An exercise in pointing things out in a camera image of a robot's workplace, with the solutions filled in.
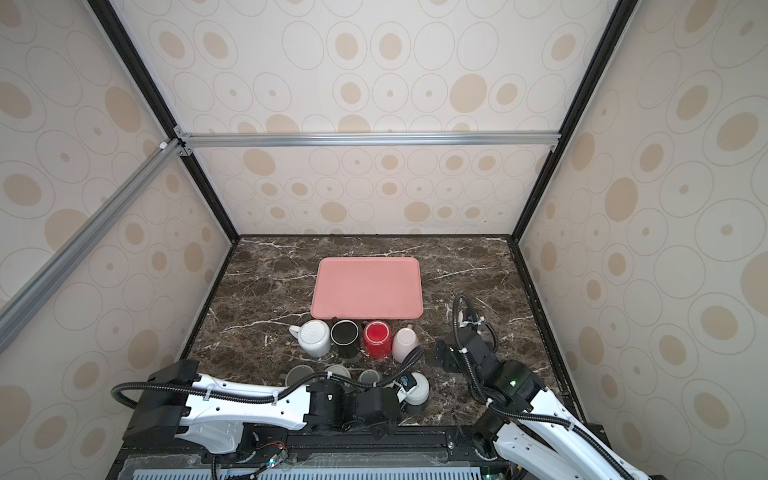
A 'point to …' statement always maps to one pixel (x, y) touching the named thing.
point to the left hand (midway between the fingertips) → (407, 418)
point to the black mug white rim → (344, 334)
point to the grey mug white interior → (369, 376)
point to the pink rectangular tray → (368, 288)
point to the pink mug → (405, 341)
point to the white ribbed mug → (314, 337)
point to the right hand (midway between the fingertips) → (460, 345)
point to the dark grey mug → (298, 373)
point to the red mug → (378, 339)
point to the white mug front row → (338, 369)
